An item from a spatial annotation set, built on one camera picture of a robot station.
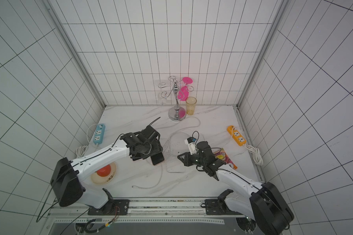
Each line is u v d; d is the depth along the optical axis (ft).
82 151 3.10
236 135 3.20
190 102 3.50
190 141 2.44
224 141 3.21
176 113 3.73
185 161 2.42
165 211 2.38
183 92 3.40
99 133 3.30
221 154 2.89
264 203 1.31
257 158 2.87
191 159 2.34
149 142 2.08
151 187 2.62
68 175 1.35
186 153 2.47
